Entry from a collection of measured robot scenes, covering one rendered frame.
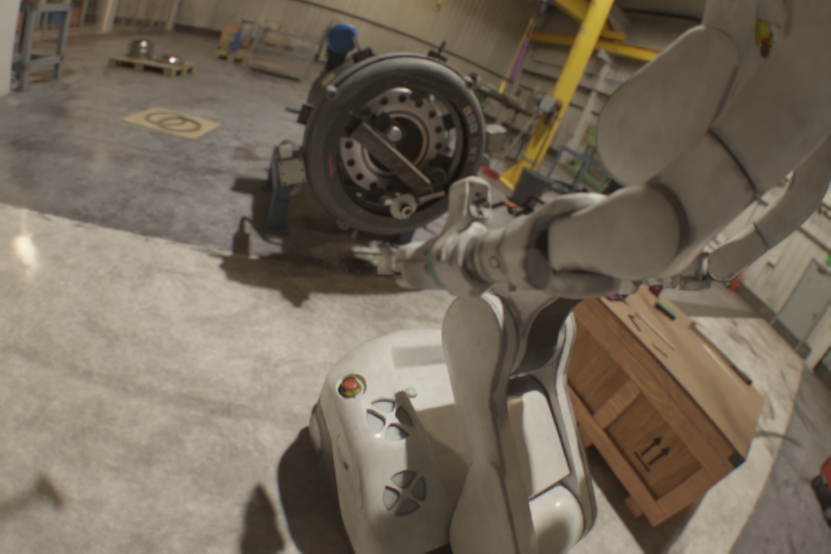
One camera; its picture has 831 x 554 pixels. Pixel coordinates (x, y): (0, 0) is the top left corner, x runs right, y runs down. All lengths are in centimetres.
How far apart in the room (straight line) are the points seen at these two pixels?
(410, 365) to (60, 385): 98
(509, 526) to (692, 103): 63
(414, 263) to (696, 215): 32
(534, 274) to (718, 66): 32
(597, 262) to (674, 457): 118
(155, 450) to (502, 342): 85
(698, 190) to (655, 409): 116
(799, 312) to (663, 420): 986
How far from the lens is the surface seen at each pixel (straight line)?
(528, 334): 59
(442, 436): 78
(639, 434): 142
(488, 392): 58
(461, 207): 40
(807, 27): 29
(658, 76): 48
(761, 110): 26
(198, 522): 93
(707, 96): 45
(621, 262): 25
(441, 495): 74
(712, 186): 25
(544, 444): 70
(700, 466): 138
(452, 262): 39
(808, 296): 1109
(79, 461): 104
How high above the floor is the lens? 90
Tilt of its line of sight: 25 degrees down
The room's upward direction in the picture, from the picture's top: 24 degrees clockwise
